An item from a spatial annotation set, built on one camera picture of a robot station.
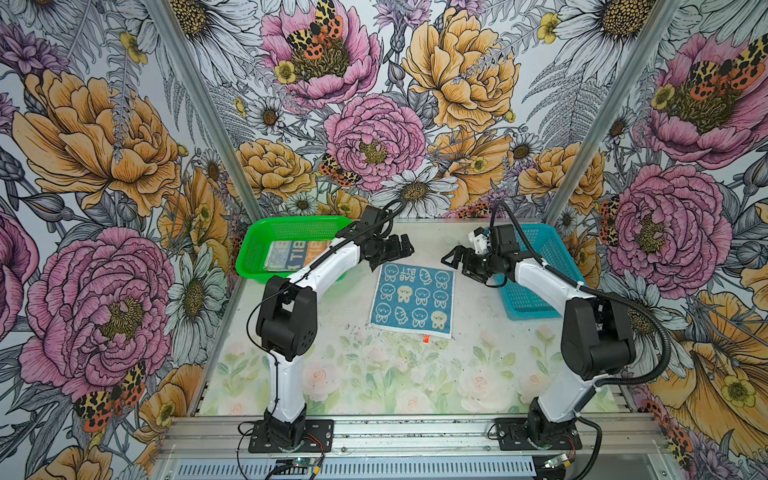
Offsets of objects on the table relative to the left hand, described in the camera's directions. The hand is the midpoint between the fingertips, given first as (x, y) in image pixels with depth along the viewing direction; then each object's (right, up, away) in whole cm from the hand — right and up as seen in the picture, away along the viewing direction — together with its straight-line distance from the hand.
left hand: (400, 260), depth 92 cm
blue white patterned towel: (+5, -13, +7) cm, 15 cm away
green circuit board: (-23, -46, -22) cm, 56 cm away
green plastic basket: (-48, +10, +16) cm, 52 cm away
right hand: (+16, -4, -1) cm, 16 cm away
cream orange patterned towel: (-37, +1, +13) cm, 39 cm away
